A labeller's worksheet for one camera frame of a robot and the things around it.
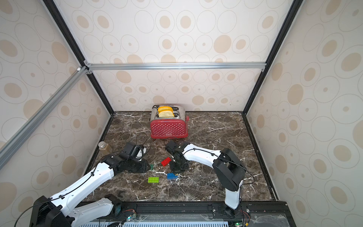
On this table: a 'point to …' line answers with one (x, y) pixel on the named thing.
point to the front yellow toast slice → (166, 114)
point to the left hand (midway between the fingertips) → (151, 167)
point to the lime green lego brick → (153, 179)
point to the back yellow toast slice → (165, 107)
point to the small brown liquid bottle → (105, 148)
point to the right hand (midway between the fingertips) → (174, 176)
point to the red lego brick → (165, 162)
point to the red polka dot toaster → (169, 127)
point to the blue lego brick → (171, 176)
